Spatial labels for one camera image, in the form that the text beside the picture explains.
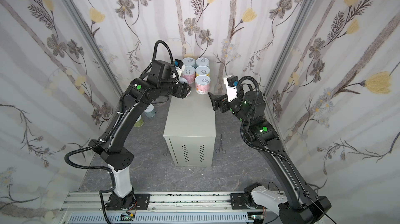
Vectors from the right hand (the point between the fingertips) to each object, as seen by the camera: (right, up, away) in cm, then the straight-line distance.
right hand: (221, 85), depth 60 cm
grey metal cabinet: (-12, -19, 0) cm, 22 cm away
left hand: (-16, +3, +10) cm, 19 cm away
